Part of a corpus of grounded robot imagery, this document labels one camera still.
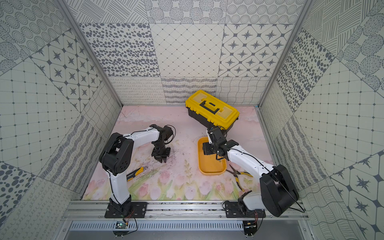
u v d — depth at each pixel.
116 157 0.52
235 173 0.86
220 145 0.63
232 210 0.73
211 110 0.95
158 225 0.70
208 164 0.88
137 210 0.73
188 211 0.76
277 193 0.42
